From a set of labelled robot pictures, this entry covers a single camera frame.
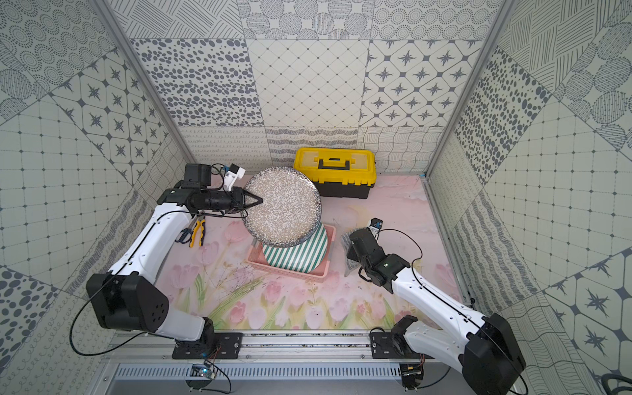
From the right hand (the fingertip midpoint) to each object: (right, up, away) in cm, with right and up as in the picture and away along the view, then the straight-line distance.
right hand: (357, 247), depth 84 cm
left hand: (-33, +18, -7) cm, 38 cm away
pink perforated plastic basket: (-38, -6, +8) cm, 39 cm away
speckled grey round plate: (-23, +14, -4) cm, 27 cm away
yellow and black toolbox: (-3, +27, +15) cm, 31 cm away
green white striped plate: (-20, -5, +7) cm, 22 cm away
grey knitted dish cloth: (-3, -5, -2) cm, 6 cm away
